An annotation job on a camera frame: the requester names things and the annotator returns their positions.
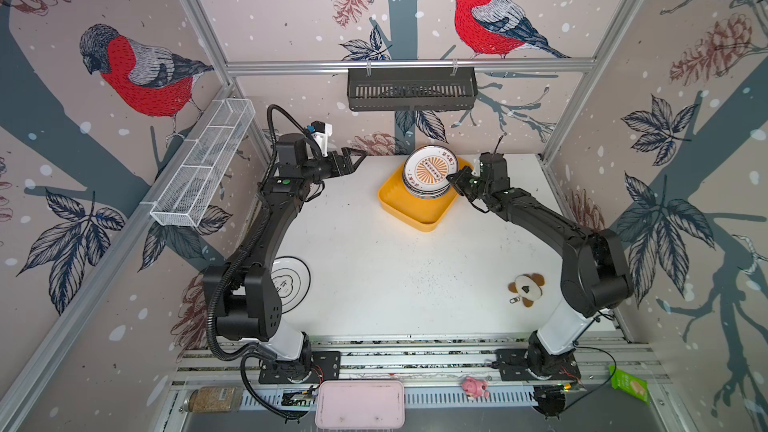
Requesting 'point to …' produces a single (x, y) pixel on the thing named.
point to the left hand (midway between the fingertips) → (355, 155)
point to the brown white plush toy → (528, 287)
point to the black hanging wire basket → (412, 89)
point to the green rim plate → (425, 196)
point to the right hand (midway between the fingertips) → (445, 177)
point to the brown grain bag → (215, 399)
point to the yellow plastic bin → (416, 211)
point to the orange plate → (427, 167)
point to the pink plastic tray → (360, 405)
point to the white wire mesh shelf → (182, 197)
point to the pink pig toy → (474, 389)
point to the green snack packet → (637, 387)
